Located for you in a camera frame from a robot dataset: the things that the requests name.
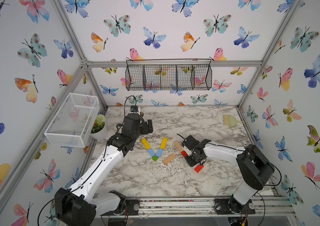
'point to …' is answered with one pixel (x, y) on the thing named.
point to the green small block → (155, 157)
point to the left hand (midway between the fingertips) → (145, 120)
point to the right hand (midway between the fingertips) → (191, 160)
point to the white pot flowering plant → (99, 130)
